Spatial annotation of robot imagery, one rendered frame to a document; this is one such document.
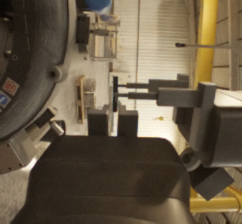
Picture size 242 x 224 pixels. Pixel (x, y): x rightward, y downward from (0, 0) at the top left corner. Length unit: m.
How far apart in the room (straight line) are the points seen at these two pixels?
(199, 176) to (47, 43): 0.39
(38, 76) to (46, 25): 0.12
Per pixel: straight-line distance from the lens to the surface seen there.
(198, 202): 4.22
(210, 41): 12.34
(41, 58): 0.45
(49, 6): 0.45
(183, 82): 0.16
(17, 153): 0.61
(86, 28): 0.54
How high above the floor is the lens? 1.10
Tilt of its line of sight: level
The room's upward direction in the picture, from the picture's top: 91 degrees clockwise
